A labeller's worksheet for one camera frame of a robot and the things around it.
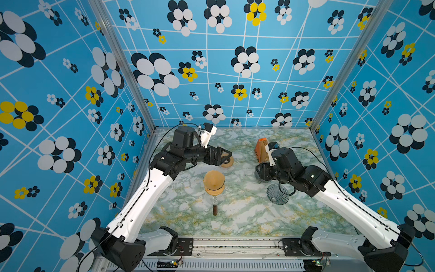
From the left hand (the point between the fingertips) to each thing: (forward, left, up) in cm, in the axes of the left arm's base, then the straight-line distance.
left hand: (225, 151), depth 67 cm
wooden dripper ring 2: (+14, -2, -31) cm, 34 cm away
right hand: (-1, -16, -10) cm, 19 cm away
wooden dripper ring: (-8, +5, -23) cm, 25 cm away
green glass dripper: (-7, +4, -22) cm, 23 cm away
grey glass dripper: (-5, -27, -31) cm, 42 cm away
